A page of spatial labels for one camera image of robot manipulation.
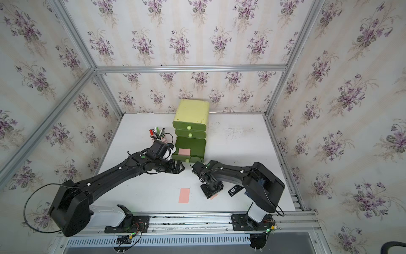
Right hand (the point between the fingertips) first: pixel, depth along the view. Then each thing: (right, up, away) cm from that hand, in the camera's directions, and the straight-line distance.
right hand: (213, 195), depth 84 cm
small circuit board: (-42, -15, -12) cm, 47 cm away
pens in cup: (-34, +33, +12) cm, 49 cm away
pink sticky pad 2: (-16, 0, 0) cm, 16 cm away
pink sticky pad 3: (-1, +3, -8) cm, 9 cm away
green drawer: (-13, +33, +9) cm, 37 cm away
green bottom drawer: (-9, +24, +19) cm, 32 cm away
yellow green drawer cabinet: (-12, +42, +4) cm, 44 cm away
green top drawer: (-14, +38, +4) cm, 41 cm away
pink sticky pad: (-18, +21, +14) cm, 31 cm away
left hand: (-18, +15, -3) cm, 23 cm away
